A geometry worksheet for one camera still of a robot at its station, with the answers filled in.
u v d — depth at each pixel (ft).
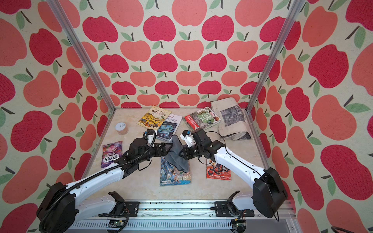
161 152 2.33
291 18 2.39
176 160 2.49
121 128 3.34
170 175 2.81
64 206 1.33
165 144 2.33
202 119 3.65
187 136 2.40
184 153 2.38
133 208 2.46
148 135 2.34
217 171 2.83
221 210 2.41
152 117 3.77
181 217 2.41
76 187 1.45
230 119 3.53
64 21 2.42
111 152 3.07
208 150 1.91
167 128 3.54
